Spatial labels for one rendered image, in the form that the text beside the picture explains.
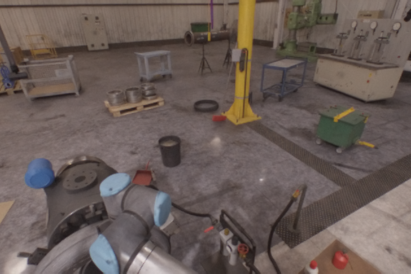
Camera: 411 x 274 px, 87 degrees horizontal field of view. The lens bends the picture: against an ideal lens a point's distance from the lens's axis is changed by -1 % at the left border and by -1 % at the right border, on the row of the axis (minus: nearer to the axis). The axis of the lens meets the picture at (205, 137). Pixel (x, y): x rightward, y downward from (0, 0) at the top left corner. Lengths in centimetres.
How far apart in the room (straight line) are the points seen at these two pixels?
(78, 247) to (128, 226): 71
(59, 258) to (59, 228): 36
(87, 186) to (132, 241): 114
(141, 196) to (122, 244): 14
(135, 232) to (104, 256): 8
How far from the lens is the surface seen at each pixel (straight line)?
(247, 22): 420
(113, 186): 70
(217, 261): 221
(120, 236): 59
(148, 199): 64
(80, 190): 169
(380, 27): 700
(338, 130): 378
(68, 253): 131
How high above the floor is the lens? 190
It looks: 29 degrees down
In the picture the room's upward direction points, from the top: 1 degrees counter-clockwise
